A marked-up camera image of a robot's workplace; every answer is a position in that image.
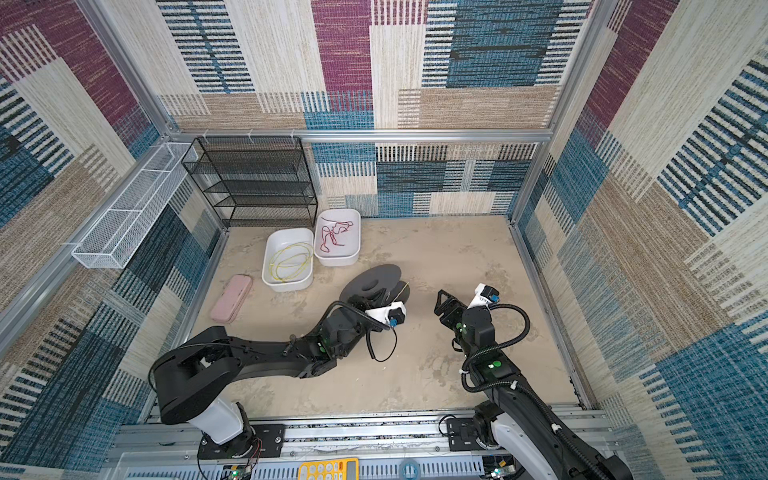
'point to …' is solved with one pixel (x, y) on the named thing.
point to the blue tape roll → (410, 470)
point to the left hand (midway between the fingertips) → (381, 284)
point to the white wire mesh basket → (113, 238)
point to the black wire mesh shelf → (254, 181)
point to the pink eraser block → (231, 298)
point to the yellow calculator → (330, 469)
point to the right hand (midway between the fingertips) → (446, 301)
